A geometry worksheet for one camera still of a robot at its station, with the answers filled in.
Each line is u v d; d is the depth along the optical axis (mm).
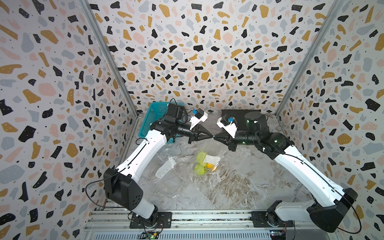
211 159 767
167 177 870
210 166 829
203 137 650
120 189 409
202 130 647
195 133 595
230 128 564
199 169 823
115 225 728
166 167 893
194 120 597
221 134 635
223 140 645
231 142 568
